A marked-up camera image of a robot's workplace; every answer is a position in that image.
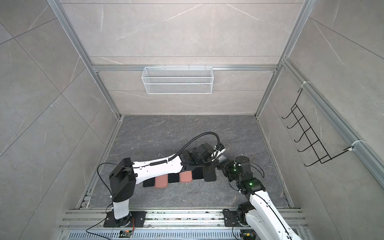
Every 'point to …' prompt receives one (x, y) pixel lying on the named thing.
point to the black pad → (197, 173)
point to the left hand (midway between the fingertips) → (218, 157)
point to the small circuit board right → (248, 234)
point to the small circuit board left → (125, 233)
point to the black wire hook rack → (322, 155)
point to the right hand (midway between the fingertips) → (218, 161)
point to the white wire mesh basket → (177, 80)
